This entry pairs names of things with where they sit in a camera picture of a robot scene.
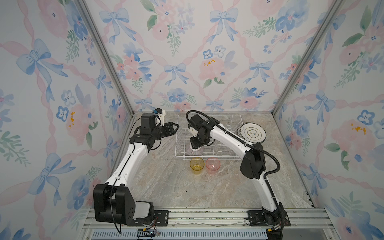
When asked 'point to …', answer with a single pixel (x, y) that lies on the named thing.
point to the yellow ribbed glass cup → (197, 164)
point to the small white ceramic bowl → (197, 151)
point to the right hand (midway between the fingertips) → (195, 144)
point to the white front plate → (252, 132)
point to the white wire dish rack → (216, 150)
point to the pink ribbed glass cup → (213, 165)
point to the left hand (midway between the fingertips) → (176, 125)
